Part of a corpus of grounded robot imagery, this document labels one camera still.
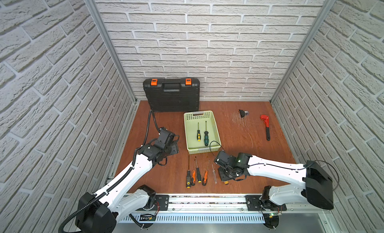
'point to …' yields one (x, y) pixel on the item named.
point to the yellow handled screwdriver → (226, 182)
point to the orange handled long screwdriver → (205, 178)
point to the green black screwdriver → (206, 137)
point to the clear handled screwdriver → (215, 177)
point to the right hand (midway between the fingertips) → (222, 175)
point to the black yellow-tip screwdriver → (198, 173)
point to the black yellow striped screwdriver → (188, 180)
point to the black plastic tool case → (164, 94)
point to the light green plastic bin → (202, 135)
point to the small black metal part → (243, 113)
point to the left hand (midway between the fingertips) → (174, 144)
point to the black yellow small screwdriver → (198, 134)
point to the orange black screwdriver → (193, 176)
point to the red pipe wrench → (266, 119)
